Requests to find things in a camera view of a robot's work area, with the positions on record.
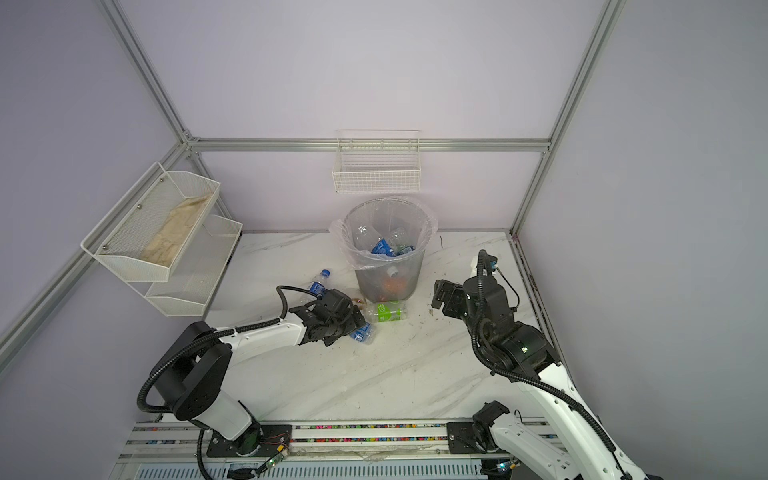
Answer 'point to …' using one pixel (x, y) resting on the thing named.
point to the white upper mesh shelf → (143, 234)
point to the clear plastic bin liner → (383, 231)
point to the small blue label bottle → (318, 286)
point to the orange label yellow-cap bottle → (392, 287)
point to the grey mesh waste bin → (371, 278)
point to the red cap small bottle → (358, 300)
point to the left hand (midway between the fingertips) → (354, 326)
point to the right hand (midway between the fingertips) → (449, 285)
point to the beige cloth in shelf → (167, 241)
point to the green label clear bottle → (385, 311)
